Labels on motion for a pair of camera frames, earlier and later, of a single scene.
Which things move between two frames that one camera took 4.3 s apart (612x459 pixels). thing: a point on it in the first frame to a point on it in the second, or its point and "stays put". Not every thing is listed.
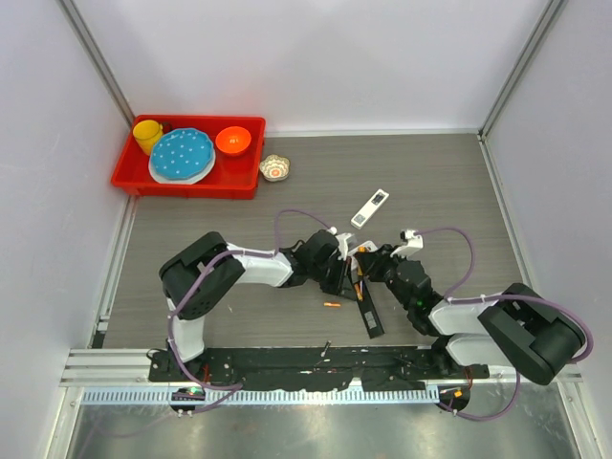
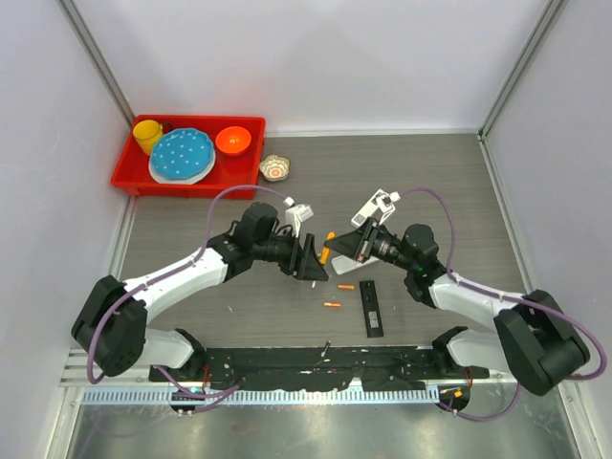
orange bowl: [233, 141] stays put
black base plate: [316, 369] stays put
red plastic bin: [233, 176] stays put
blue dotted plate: [182, 153] stays put
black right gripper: [390, 250] to [347, 244]
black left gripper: [342, 285] to [306, 261]
